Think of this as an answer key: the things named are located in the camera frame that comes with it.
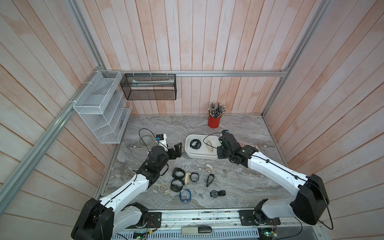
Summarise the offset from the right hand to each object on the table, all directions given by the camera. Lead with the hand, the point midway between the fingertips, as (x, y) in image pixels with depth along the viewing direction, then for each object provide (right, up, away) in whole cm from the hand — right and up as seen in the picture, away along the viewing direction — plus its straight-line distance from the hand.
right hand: (220, 148), depth 85 cm
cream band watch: (-32, -23, -2) cm, 40 cm away
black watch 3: (-25, -21, 0) cm, 33 cm away
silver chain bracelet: (-15, -24, -3) cm, 29 cm away
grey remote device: (-15, -36, -18) cm, 43 cm away
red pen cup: (+1, +16, +28) cm, 32 cm away
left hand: (-26, +2, -2) cm, 26 cm away
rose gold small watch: (-6, -12, +1) cm, 14 cm away
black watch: (-12, 0, +13) cm, 17 cm away
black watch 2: (-25, -13, +3) cm, 28 cm away
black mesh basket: (-47, +42, +21) cm, 67 cm away
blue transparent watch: (-20, -26, -4) cm, 33 cm away
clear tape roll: (-47, +3, +17) cm, 50 cm away
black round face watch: (-4, -25, -4) cm, 25 cm away
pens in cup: (+1, +25, +18) cm, 30 cm away
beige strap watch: (-19, -17, -1) cm, 26 cm away
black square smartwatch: (-15, -18, +3) cm, 23 cm away
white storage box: (-10, -5, +10) cm, 15 cm away
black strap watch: (-7, -21, -2) cm, 22 cm away
